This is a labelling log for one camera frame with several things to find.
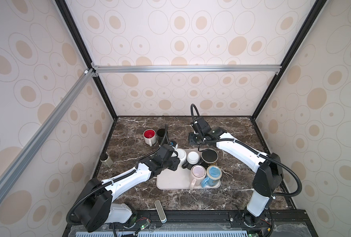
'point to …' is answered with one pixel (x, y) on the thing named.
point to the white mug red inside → (149, 135)
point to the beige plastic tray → (177, 179)
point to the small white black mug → (193, 159)
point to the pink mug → (198, 172)
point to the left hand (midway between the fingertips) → (181, 159)
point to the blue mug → (214, 174)
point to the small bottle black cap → (105, 160)
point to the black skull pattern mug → (208, 156)
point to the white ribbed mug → (182, 155)
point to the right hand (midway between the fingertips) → (190, 139)
